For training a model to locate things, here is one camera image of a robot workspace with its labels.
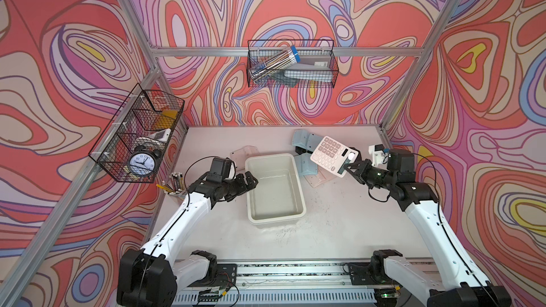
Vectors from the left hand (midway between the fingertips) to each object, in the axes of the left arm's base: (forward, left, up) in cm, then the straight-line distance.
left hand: (252, 185), depth 81 cm
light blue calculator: (+15, -23, -8) cm, 28 cm away
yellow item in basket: (+17, +32, +18) cm, 41 cm away
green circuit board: (-34, +14, -17) cm, 40 cm away
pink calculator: (+10, -31, -11) cm, 34 cm away
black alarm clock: (-1, +34, +17) cm, 38 cm away
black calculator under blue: (+26, -22, -10) cm, 35 cm away
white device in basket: (+9, +30, +18) cm, 37 cm away
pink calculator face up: (+7, -31, +10) cm, 33 cm away
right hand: (+1, -34, +9) cm, 35 cm away
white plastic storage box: (+2, -11, -13) cm, 17 cm away
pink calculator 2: (+26, +9, -15) cm, 31 cm away
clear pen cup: (0, +31, -1) cm, 31 cm away
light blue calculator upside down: (+31, -26, -8) cm, 41 cm away
